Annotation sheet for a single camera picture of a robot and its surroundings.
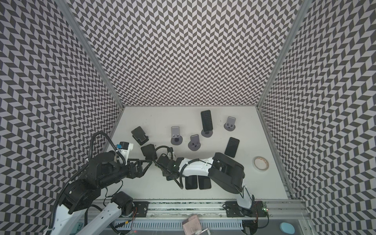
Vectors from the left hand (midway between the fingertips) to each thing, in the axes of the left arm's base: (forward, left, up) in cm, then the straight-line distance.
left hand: (145, 163), depth 66 cm
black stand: (+25, +14, -16) cm, 33 cm away
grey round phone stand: (+35, -47, -18) cm, 61 cm away
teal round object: (-23, -66, -23) cm, 73 cm away
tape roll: (+9, -63, -23) cm, 67 cm away
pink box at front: (-22, -20, -18) cm, 35 cm away
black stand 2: (+18, +8, -23) cm, 30 cm away
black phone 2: (+20, -47, -22) cm, 55 cm away
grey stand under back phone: (+31, -31, -23) cm, 49 cm away
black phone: (+32, -30, -10) cm, 45 cm away
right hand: (+4, -7, -23) cm, 25 cm away
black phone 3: (0, -8, -22) cm, 23 cm away
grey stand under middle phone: (+19, -22, -18) cm, 34 cm away
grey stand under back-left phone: (+26, -10, -22) cm, 35 cm away
